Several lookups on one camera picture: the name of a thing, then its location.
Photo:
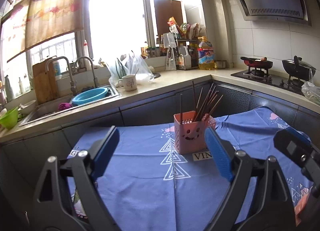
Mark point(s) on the clear plastic bag on counter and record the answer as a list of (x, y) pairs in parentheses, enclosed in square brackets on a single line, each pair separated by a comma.
[(310, 91)]

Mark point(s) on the white mug with print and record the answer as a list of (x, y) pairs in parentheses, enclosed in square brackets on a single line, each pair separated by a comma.
[(128, 83)]

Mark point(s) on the white jug bottle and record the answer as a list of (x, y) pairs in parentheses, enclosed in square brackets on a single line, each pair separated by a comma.
[(184, 59)]

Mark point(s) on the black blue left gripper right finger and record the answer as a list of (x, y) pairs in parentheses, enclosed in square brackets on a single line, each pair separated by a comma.
[(257, 198)]

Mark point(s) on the black wok with lid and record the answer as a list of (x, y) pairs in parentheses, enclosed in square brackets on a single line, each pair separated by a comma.
[(297, 68)]

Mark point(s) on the blue printed tablecloth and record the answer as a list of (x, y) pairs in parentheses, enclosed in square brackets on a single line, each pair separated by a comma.
[(148, 185)]

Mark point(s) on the plastic bag with scallions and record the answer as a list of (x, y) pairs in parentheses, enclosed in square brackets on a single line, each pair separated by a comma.
[(129, 64)]

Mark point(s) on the green plastic bowl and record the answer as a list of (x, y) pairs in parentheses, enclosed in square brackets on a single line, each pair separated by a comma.
[(10, 118)]

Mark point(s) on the blue plastic basin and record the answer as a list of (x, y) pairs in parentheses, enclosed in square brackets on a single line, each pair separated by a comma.
[(89, 96)]

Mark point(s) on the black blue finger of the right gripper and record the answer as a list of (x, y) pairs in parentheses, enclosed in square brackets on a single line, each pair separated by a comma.
[(300, 151)]

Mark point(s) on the patterned window blind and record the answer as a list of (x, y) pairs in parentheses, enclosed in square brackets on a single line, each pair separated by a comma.
[(33, 22)]

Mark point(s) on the black gas stove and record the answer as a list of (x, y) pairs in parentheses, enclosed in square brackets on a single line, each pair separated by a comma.
[(289, 83)]

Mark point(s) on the wooden cutting board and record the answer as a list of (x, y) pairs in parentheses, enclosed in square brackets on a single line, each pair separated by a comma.
[(44, 82)]

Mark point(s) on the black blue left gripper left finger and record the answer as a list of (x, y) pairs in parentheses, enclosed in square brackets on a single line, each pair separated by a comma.
[(66, 196)]

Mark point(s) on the red frying pan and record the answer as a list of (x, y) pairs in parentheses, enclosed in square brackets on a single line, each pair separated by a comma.
[(257, 63)]

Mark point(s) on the chopsticks bundle in basket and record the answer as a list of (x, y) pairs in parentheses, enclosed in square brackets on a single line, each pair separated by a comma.
[(202, 109)]

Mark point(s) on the pink smiley utensil basket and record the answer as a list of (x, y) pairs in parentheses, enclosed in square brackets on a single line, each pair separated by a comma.
[(189, 134)]

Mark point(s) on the smartphone with red case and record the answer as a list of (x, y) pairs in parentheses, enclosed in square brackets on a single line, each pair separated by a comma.
[(79, 210)]

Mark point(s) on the yellow cooking oil bottle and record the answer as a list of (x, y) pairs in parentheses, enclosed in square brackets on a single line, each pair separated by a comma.
[(206, 56)]

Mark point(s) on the steel faucet left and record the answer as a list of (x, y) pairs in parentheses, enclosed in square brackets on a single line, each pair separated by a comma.
[(72, 81)]

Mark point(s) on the steel kitchen sink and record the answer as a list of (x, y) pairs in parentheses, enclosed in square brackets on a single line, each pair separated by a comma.
[(62, 105)]

